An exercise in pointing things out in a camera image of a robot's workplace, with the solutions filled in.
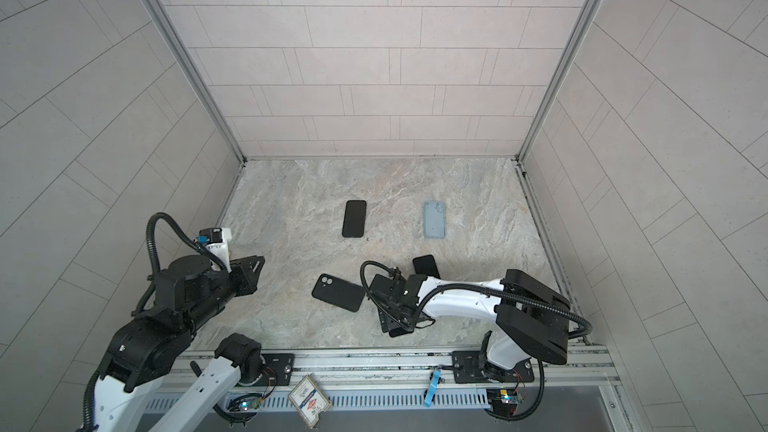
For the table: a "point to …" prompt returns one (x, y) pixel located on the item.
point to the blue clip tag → (432, 388)
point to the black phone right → (426, 265)
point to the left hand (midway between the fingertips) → (270, 255)
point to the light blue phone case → (434, 219)
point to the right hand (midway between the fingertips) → (395, 327)
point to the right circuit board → (502, 401)
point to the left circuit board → (245, 402)
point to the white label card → (309, 400)
